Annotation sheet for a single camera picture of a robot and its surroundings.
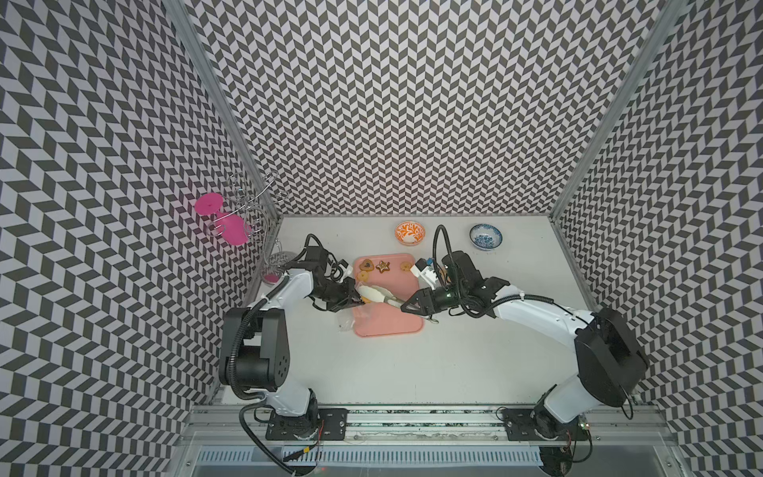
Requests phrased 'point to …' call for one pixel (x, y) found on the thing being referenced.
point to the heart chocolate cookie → (367, 264)
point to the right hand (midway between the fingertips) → (409, 312)
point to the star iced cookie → (382, 266)
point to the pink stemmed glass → (231, 228)
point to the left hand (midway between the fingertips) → (364, 303)
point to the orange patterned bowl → (410, 233)
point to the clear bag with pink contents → (357, 319)
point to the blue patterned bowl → (486, 237)
